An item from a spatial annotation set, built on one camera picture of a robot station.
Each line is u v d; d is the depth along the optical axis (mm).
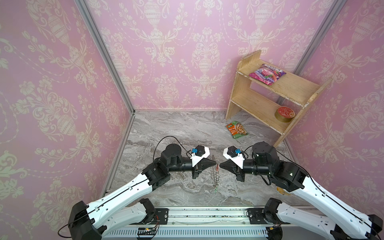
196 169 551
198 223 730
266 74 748
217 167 625
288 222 603
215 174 625
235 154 522
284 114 853
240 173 540
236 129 1089
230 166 545
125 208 464
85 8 702
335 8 689
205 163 592
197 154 528
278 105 944
